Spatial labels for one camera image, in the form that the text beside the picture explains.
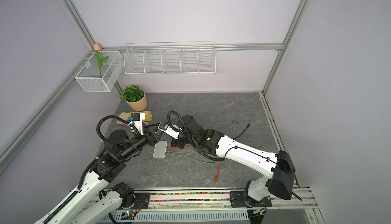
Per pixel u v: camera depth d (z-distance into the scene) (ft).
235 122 3.43
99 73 2.92
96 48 2.93
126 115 3.55
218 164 2.76
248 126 3.34
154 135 1.97
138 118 1.94
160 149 2.94
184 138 1.96
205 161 2.85
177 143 2.03
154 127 2.21
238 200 2.41
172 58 3.33
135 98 3.33
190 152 2.94
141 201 2.40
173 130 1.89
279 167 1.34
